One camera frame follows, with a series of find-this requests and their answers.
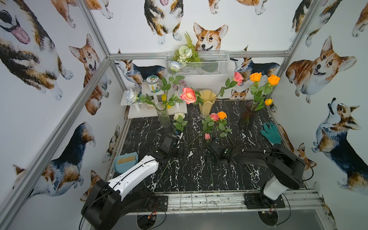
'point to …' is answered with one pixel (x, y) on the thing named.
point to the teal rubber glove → (271, 133)
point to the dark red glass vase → (247, 120)
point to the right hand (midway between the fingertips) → (210, 153)
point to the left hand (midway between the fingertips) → (181, 144)
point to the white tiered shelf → (149, 100)
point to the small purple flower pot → (182, 82)
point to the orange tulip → (269, 101)
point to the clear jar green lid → (154, 83)
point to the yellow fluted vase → (209, 97)
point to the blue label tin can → (139, 93)
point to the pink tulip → (207, 137)
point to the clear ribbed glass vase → (163, 114)
